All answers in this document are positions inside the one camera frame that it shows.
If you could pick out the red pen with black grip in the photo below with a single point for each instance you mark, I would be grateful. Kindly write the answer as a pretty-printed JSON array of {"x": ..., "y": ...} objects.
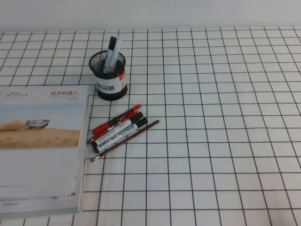
[{"x": 117, "y": 118}]

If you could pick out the black capped marker in holder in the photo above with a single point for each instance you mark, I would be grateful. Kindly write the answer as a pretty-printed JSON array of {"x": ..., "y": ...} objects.
[{"x": 111, "y": 46}]

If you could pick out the lower white black marker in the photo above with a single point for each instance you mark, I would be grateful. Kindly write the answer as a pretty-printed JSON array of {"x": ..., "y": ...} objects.
[{"x": 104, "y": 145}]

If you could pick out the black mesh pen holder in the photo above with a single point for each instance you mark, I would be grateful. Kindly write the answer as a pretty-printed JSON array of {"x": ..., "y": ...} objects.
[{"x": 109, "y": 86}]

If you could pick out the upper white black marker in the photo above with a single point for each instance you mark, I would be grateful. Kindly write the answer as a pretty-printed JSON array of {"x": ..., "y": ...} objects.
[{"x": 125, "y": 121}]

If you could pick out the dark red pencil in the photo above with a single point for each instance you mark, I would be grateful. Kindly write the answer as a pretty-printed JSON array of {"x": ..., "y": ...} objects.
[{"x": 125, "y": 141}]

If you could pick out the white black marker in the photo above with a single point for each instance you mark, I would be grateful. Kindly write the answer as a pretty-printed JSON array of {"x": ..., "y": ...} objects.
[
  {"x": 125, "y": 121},
  {"x": 104, "y": 145}
]

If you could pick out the white robot brochure book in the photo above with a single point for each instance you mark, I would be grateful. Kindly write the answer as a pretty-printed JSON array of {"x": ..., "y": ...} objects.
[{"x": 43, "y": 134}]

